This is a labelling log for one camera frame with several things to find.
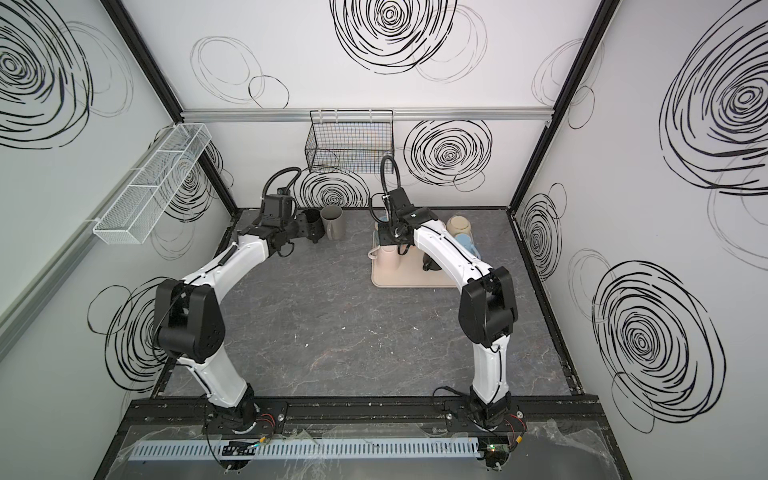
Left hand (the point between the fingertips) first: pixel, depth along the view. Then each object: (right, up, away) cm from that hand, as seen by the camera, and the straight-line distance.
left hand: (303, 219), depth 93 cm
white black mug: (+40, -15, +4) cm, 43 cm away
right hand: (+25, -5, -3) cm, 26 cm away
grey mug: (+7, 0, +12) cm, 14 cm away
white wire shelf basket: (-36, +5, -17) cm, 40 cm away
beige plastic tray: (+34, -18, +12) cm, 41 cm away
